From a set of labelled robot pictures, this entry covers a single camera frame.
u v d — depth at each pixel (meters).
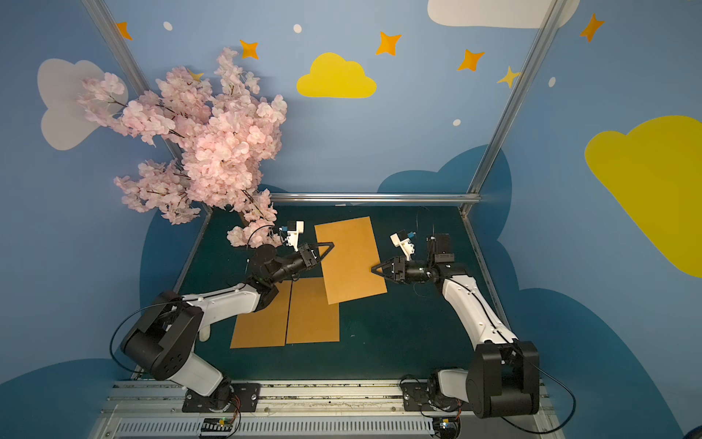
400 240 0.75
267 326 0.88
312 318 0.91
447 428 0.73
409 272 0.70
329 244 0.78
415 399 0.74
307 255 0.72
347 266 0.77
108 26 0.70
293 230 0.76
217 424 0.73
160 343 0.45
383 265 0.75
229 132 0.60
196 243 1.15
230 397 0.71
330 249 0.78
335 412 0.73
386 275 0.72
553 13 0.69
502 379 0.41
